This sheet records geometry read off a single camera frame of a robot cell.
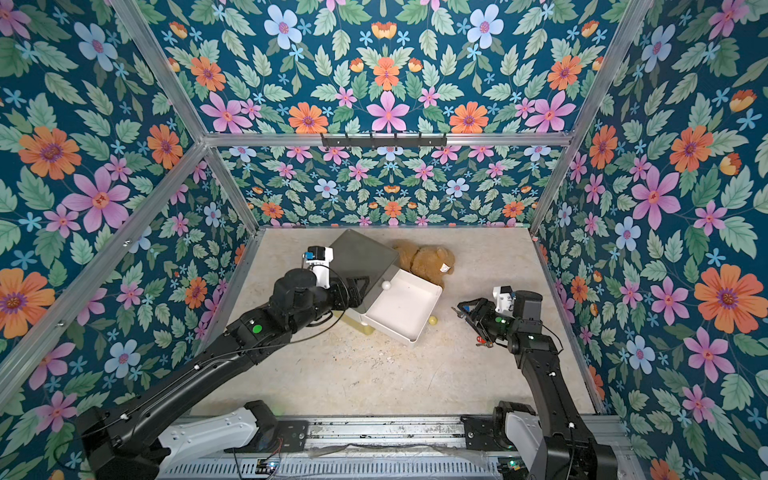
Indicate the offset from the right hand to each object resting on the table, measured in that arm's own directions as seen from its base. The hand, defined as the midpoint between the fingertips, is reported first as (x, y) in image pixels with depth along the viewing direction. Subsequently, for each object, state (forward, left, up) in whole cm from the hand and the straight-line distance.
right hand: (464, 309), depth 80 cm
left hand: (-1, +26, +14) cm, 30 cm away
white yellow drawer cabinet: (-1, +30, -5) cm, 31 cm away
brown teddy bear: (+18, +8, -2) cm, 20 cm away
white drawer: (+4, +17, -7) cm, 19 cm away
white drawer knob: (+5, +21, +3) cm, 22 cm away
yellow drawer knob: (-1, +8, -5) cm, 10 cm away
